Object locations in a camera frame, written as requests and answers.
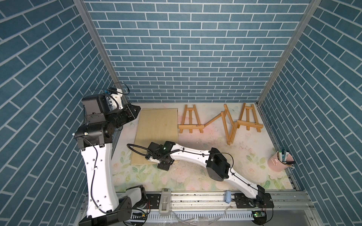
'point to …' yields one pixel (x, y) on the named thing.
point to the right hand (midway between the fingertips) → (164, 164)
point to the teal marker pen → (283, 155)
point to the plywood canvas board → (153, 125)
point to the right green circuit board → (259, 214)
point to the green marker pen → (280, 155)
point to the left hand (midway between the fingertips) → (144, 107)
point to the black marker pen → (289, 162)
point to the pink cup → (275, 164)
